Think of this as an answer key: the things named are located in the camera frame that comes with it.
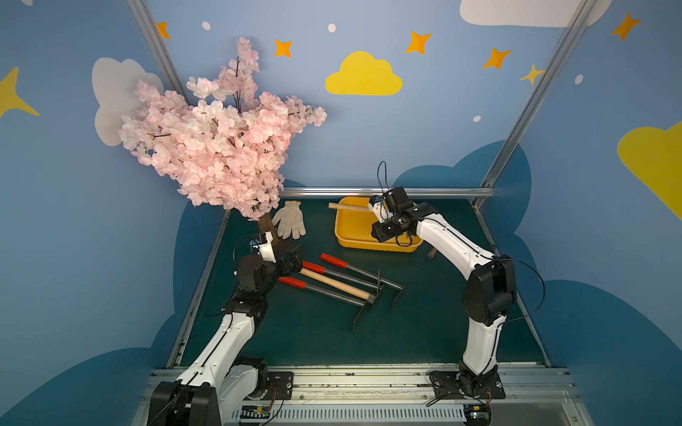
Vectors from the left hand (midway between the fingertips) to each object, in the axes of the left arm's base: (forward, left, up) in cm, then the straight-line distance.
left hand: (291, 245), depth 82 cm
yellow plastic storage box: (+21, -20, -17) cm, 34 cm away
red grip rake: (+3, -7, -18) cm, 20 cm away
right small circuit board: (-41, -56, -22) cm, 72 cm away
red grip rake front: (-7, -11, -18) cm, 22 cm away
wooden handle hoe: (+30, -20, -14) cm, 39 cm away
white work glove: (+28, +8, -21) cm, 35 cm away
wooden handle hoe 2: (-4, -15, -18) cm, 24 cm away
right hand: (+11, -29, -4) cm, 31 cm away
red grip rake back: (+1, -25, -18) cm, 31 cm away
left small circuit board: (-42, +7, -23) cm, 48 cm away
